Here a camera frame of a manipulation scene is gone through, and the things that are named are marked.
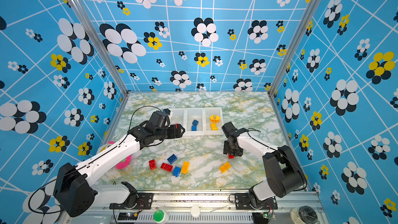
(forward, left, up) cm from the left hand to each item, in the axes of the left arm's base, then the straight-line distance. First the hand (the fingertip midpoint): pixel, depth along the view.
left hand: (180, 130), depth 81 cm
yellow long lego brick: (-15, -2, -15) cm, 21 cm away
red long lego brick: (-15, +8, -14) cm, 22 cm away
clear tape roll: (-36, -52, -5) cm, 64 cm away
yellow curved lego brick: (+11, -19, -14) cm, 26 cm away
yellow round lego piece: (+16, -19, -13) cm, 29 cm away
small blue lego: (+14, -6, -14) cm, 21 cm away
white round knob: (-35, -9, -9) cm, 37 cm away
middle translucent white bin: (+21, -8, -14) cm, 26 cm away
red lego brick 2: (-13, +16, -15) cm, 25 cm away
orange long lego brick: (-14, -24, -14) cm, 31 cm away
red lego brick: (-8, -28, -16) cm, 33 cm away
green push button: (-36, +6, -7) cm, 38 cm away
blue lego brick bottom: (-17, +2, -15) cm, 22 cm away
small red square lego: (-2, +1, +8) cm, 8 cm away
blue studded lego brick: (-10, +5, -14) cm, 18 cm away
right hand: (-5, -28, -15) cm, 32 cm away
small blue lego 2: (+10, -6, -15) cm, 19 cm away
